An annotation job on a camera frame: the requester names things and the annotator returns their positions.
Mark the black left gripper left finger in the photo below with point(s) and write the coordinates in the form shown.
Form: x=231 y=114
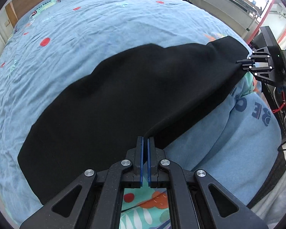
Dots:
x=93 y=200

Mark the black pants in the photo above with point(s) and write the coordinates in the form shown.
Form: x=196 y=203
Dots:
x=147 y=91

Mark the black office chair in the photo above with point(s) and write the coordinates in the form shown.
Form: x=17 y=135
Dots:
x=276 y=98

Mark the long white desk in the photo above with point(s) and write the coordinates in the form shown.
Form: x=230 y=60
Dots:
x=240 y=15

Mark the blue patterned bed cover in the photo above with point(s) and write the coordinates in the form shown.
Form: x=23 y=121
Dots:
x=68 y=40

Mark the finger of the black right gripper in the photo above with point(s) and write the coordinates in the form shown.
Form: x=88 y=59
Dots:
x=260 y=55
x=259 y=72

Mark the red framed mirror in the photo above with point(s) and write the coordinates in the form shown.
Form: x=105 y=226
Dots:
x=276 y=21

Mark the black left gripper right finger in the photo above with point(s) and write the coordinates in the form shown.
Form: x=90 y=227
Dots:
x=196 y=199

